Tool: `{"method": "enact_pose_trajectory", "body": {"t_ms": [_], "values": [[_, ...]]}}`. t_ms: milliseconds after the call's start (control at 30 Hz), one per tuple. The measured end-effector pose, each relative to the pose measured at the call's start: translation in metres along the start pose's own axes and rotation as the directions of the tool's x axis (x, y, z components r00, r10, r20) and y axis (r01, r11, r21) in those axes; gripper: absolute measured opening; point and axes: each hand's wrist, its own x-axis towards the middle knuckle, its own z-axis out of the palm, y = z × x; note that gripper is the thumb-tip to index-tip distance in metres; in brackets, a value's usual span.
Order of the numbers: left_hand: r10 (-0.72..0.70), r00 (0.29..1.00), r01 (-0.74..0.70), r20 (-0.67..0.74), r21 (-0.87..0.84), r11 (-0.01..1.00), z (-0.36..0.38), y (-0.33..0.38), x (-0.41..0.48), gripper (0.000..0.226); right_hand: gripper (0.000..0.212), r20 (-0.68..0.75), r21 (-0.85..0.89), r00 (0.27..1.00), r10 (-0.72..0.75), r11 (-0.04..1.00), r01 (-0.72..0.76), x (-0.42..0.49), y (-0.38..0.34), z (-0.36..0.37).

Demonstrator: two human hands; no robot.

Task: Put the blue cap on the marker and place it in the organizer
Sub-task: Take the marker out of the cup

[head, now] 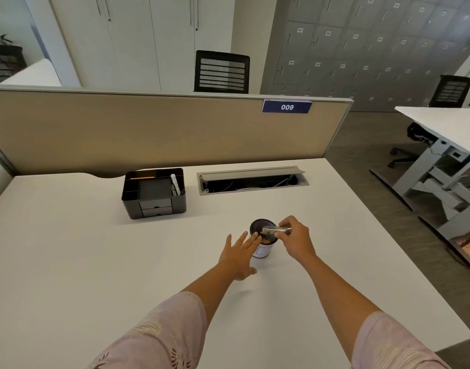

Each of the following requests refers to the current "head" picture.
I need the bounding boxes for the person's right forearm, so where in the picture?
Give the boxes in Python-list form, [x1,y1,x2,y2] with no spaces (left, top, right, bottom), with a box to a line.
[296,255,453,369]

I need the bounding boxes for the blue number label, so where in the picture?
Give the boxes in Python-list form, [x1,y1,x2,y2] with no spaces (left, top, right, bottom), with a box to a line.
[261,100,313,114]

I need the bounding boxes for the person's left hand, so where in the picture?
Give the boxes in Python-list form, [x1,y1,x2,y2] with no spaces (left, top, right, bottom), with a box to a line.
[219,231,263,281]

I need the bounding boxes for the white desk grey legs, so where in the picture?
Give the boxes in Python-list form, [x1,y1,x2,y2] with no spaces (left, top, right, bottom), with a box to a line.
[369,106,470,267]

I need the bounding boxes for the white tall cabinets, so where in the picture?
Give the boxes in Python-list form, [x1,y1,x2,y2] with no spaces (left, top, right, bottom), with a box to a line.
[48,0,236,93]

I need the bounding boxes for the person's right hand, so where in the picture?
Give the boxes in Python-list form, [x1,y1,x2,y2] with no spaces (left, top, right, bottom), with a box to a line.
[275,216,317,264]

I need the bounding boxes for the black desk organizer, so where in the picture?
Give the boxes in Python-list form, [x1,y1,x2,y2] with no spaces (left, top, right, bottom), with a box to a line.
[121,167,187,220]

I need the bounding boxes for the person's left forearm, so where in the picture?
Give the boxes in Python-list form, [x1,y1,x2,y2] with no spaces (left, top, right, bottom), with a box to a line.
[88,261,241,369]

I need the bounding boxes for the striped patterned mat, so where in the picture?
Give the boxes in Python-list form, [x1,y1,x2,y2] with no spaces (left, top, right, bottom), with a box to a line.
[449,228,470,266]

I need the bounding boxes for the grey desk cable tray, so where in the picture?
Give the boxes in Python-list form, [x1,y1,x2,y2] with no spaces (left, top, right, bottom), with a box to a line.
[197,165,309,197]

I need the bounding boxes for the black pen cup white label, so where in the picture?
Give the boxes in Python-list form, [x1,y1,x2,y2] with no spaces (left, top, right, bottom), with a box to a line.
[249,218,279,260]

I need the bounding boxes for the beige desk partition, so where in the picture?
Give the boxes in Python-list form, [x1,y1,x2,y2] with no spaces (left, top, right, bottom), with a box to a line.
[0,85,354,178]

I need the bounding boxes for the white desk partition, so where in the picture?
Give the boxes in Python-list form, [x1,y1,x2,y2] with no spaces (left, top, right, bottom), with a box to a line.
[0,58,63,88]

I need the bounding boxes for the wall of grey lockers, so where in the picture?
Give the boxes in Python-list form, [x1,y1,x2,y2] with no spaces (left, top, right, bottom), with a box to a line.
[259,0,470,112]

